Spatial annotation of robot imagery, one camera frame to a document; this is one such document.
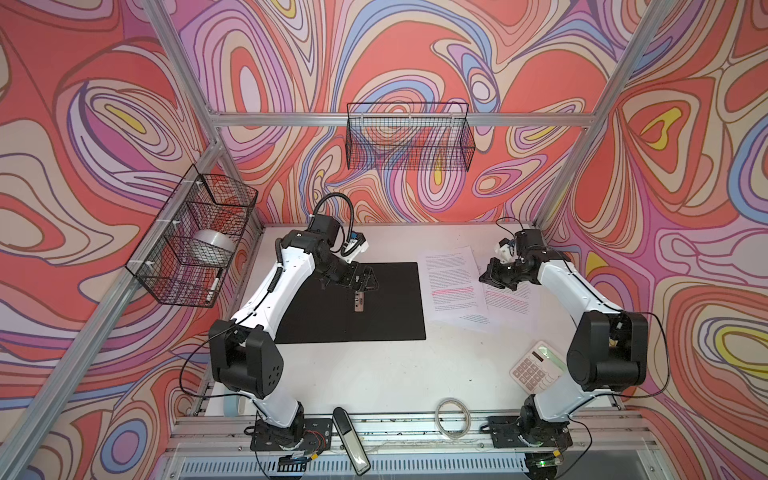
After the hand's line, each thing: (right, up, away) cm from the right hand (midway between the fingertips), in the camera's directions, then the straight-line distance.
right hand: (483, 283), depth 89 cm
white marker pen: (-72, 0, -18) cm, 74 cm away
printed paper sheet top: (-7, -2, +12) cm, 14 cm away
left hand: (-35, +2, -9) cm, 36 cm away
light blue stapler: (-68, -29, -16) cm, 76 cm away
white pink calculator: (+13, -23, -7) cm, 28 cm away
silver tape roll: (-73, +12, -16) cm, 75 cm away
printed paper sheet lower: (+15, -10, +7) cm, 19 cm away
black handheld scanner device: (-37, -35, -20) cm, 55 cm away
